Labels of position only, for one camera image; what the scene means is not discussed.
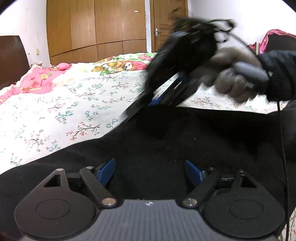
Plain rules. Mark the wooden door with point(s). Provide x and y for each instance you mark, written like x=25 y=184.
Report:
x=168 y=20

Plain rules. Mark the pink cloth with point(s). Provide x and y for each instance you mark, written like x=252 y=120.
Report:
x=269 y=37

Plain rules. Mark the person's right hand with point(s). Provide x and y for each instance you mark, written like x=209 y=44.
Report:
x=231 y=81

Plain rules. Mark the wooden wardrobe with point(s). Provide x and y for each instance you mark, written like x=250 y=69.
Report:
x=97 y=25

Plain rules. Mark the dark brown wooden headboard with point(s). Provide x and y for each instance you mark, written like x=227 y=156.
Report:
x=11 y=60

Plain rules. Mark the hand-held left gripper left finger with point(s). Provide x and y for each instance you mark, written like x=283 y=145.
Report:
x=106 y=171

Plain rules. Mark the black pants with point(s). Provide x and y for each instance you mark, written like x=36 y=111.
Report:
x=148 y=143

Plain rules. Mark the floral printed blanket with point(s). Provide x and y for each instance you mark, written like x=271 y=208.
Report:
x=69 y=104

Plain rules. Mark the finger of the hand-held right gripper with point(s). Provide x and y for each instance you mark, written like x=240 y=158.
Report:
x=138 y=104
x=175 y=92

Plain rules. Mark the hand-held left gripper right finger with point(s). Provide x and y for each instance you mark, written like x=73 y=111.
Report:
x=193 y=171

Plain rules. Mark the person's right forearm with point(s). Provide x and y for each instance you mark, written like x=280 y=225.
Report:
x=279 y=74

